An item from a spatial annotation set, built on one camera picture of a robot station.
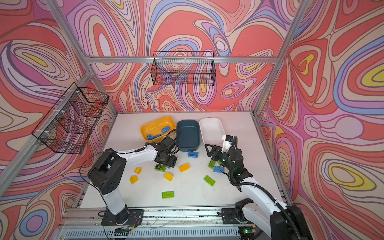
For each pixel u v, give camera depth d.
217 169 0.88
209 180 0.85
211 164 0.91
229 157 0.63
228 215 0.73
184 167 0.91
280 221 0.40
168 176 0.86
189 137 1.04
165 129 1.08
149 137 1.02
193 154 0.94
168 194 0.80
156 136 1.02
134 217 0.72
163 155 0.69
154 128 1.10
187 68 0.96
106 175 0.47
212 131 1.06
